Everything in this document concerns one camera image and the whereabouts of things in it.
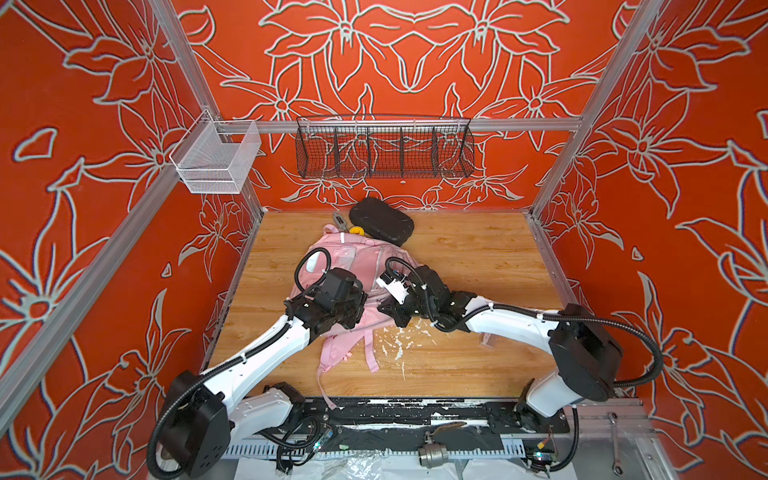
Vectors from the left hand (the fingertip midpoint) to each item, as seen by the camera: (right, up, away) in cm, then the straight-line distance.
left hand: (372, 293), depth 80 cm
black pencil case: (+3, +22, +31) cm, 38 cm away
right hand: (0, -4, -1) cm, 4 cm away
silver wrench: (+57, -38, -13) cm, 69 cm away
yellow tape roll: (-7, +18, +31) cm, 36 cm away
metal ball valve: (+14, -34, -15) cm, 39 cm away
